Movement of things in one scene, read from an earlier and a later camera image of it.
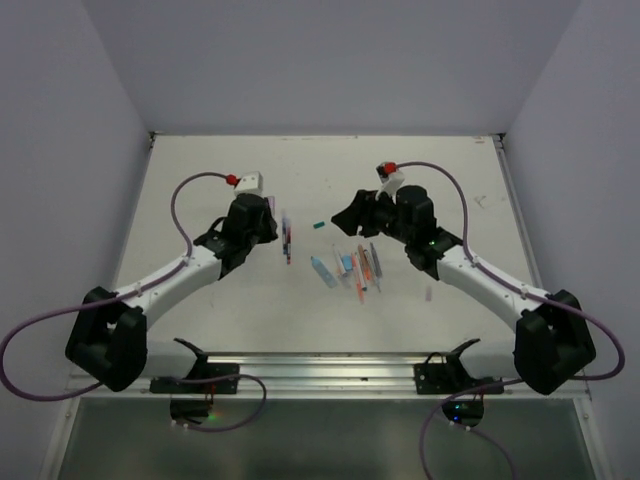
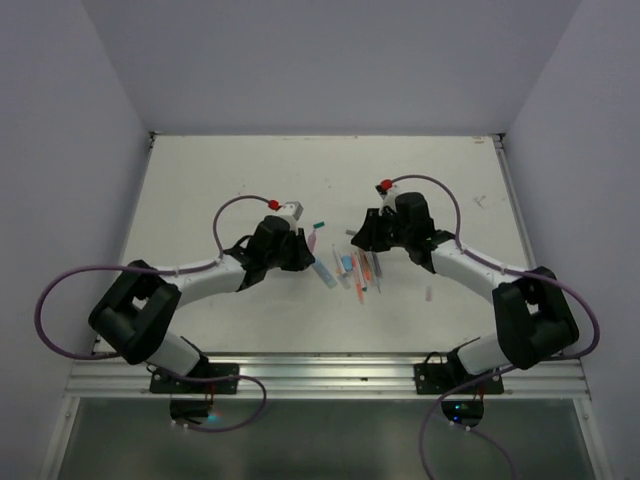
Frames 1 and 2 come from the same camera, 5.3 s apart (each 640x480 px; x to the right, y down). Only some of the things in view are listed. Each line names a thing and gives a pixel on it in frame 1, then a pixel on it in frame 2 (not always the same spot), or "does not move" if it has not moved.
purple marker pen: (376, 261) does not move
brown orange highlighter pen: (366, 269) does not move
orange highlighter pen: (359, 287) does not move
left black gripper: (269, 234) to (302, 257)
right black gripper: (360, 212) to (368, 235)
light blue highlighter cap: (347, 262) does not move
